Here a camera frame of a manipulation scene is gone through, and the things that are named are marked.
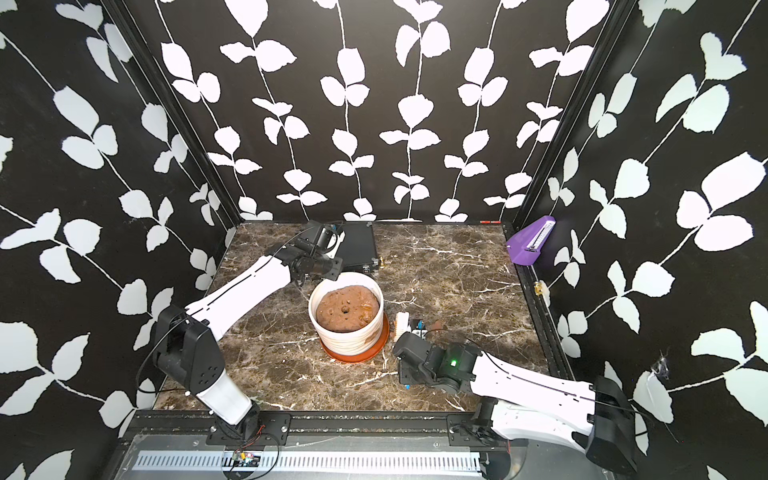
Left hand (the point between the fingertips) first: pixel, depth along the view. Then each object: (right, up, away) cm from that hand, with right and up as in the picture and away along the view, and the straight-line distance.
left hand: (339, 260), depth 86 cm
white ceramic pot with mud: (+3, -14, -2) cm, 15 cm away
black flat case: (+3, +4, +22) cm, 22 cm away
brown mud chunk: (+30, -21, +7) cm, 37 cm away
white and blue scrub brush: (+19, -17, -8) cm, 27 cm away
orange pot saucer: (+7, -28, -1) cm, 29 cm away
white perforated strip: (-4, -48, -16) cm, 50 cm away
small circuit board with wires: (-20, -47, -16) cm, 54 cm away
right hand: (+17, -27, -11) cm, 34 cm away
